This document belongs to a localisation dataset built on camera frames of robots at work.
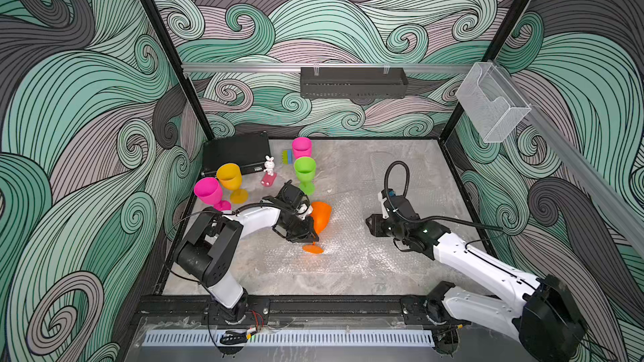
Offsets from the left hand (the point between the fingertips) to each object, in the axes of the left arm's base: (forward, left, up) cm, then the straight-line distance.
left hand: (317, 237), depth 85 cm
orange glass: (+7, -1, +4) cm, 9 cm away
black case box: (+41, +32, -2) cm, 52 cm away
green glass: (+24, +5, +8) cm, 26 cm away
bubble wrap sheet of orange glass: (-3, -12, -3) cm, 12 cm away
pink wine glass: (+33, +6, +10) cm, 35 cm away
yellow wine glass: (+17, +31, +11) cm, 37 cm away
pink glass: (+11, +37, +12) cm, 40 cm away
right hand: (+3, -17, +5) cm, 18 cm away
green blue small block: (+38, +14, -1) cm, 41 cm away
